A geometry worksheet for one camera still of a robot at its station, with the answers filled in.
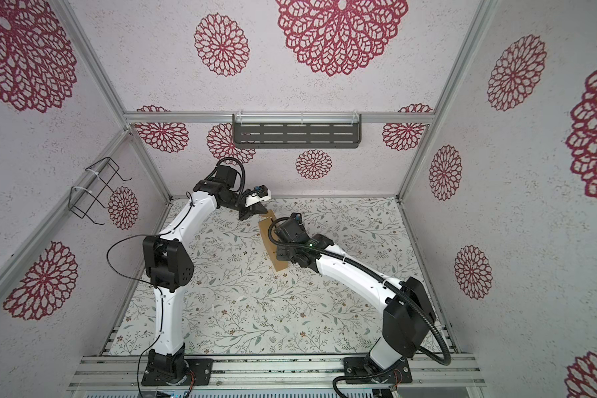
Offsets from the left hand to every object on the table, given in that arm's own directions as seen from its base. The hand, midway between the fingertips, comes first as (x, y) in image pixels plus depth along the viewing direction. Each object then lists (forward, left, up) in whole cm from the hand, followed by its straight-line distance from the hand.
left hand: (263, 209), depth 92 cm
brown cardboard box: (-8, -1, -1) cm, 8 cm away
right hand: (-16, -7, 0) cm, 18 cm away
